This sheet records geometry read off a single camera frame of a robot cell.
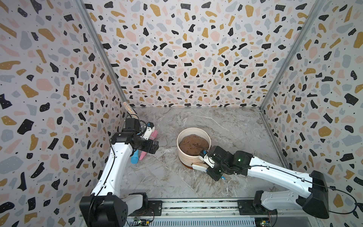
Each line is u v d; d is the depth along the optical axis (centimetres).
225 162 56
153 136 100
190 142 88
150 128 71
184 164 87
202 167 75
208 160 63
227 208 76
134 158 89
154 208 73
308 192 40
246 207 75
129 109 92
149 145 69
